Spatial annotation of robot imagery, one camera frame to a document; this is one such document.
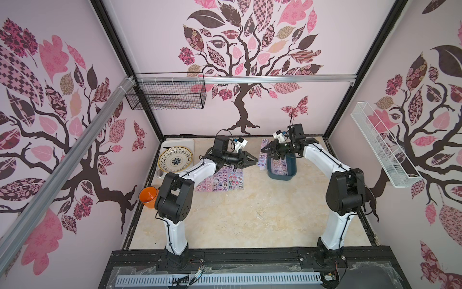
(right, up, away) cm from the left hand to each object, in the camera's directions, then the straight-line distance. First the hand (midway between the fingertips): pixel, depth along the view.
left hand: (255, 163), depth 82 cm
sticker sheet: (+4, +2, +3) cm, 6 cm away
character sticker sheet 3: (-9, -10, +18) cm, 23 cm away
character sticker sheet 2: (-18, -10, +17) cm, 27 cm away
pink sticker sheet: (-26, -13, +15) cm, 33 cm away
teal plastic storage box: (+24, -4, +21) cm, 32 cm away
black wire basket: (-62, +39, +23) cm, 77 cm away
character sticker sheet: (+17, -3, +22) cm, 28 cm away
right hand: (+4, +5, +6) cm, 9 cm away
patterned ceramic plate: (-46, +1, +25) cm, 53 cm away
